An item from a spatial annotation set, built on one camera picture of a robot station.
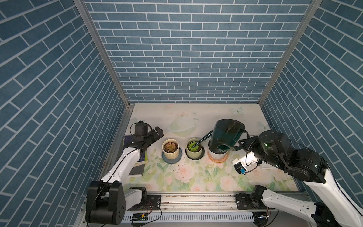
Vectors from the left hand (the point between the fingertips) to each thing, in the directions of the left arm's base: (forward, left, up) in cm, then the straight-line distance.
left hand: (161, 133), depth 86 cm
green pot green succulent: (-10, -21, -5) cm, 24 cm away
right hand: (-15, -41, +21) cm, 48 cm away
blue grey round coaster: (-12, -8, -13) cm, 20 cm away
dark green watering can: (-10, -36, +14) cm, 39 cm away
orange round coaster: (-12, -35, -13) cm, 40 cm away
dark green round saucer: (-11, -22, -12) cm, 28 cm away
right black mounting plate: (-35, -46, -12) cm, 59 cm away
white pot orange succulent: (-12, -32, -2) cm, 35 cm away
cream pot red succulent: (-8, -6, -5) cm, 11 cm away
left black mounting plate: (-35, +1, -13) cm, 37 cm away
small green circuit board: (-41, +8, -16) cm, 44 cm away
